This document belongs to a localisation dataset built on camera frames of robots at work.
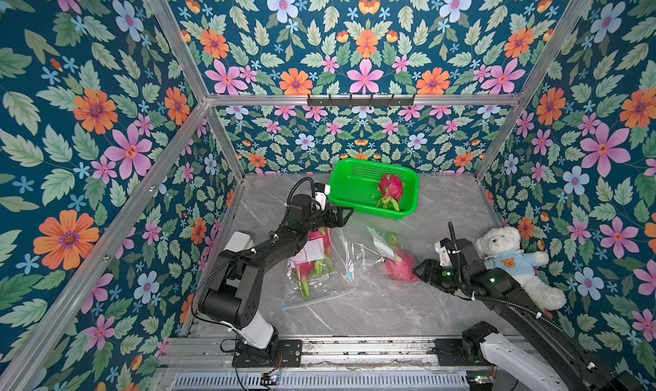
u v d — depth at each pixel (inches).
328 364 28.4
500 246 33.9
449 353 28.7
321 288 31.8
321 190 31.2
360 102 36.4
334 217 30.8
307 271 33.6
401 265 32.2
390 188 40.8
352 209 32.7
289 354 28.9
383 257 29.5
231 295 17.8
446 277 25.9
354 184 45.2
